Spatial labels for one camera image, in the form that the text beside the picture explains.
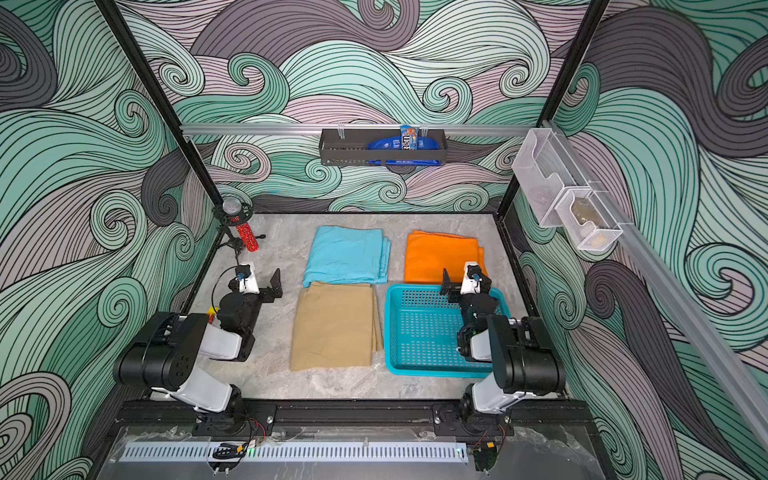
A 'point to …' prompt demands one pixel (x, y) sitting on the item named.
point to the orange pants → (428, 254)
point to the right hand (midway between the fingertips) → (466, 270)
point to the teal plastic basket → (422, 328)
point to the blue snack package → (394, 143)
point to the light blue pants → (347, 255)
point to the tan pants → (335, 325)
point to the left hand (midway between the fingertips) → (262, 267)
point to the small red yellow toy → (211, 312)
